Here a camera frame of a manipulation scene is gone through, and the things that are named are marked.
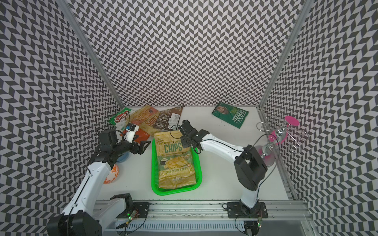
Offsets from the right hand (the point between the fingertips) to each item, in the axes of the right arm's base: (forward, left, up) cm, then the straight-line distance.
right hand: (187, 141), depth 87 cm
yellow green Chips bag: (-12, +7, -6) cm, 15 cm away
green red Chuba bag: (+23, +51, -7) cm, 56 cm away
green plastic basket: (-19, +17, -2) cm, 25 cm away
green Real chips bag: (+28, -34, -10) cm, 45 cm away
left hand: (-3, +24, +7) cm, 26 cm away
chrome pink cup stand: (-6, -47, +16) cm, 49 cm away
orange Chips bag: (+25, +33, -7) cm, 42 cm away
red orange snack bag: (+10, +32, -9) cm, 35 cm away
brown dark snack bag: (+24, +15, -7) cm, 29 cm away
